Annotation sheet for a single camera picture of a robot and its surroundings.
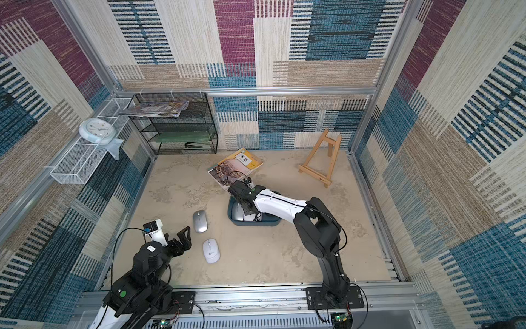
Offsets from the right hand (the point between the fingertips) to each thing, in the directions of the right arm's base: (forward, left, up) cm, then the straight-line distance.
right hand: (255, 203), depth 93 cm
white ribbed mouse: (-20, +17, -3) cm, 26 cm away
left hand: (-16, +27, +8) cm, 32 cm away
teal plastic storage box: (-5, -5, -7) cm, 10 cm away
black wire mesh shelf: (+38, +33, +11) cm, 51 cm away
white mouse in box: (-6, +2, -1) cm, 7 cm away
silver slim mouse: (-6, +24, -3) cm, 25 cm away
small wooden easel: (+18, -29, -1) cm, 34 cm away
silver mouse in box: (-2, +8, -5) cm, 9 cm away
